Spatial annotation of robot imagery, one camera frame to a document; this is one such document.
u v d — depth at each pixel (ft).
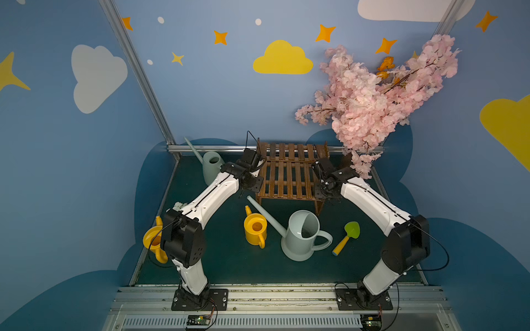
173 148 3.79
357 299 2.40
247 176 2.07
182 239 1.50
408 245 1.48
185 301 2.26
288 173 3.13
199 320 2.35
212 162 3.23
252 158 2.22
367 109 2.16
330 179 2.04
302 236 2.29
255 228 2.65
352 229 2.97
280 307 2.41
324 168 2.22
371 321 2.36
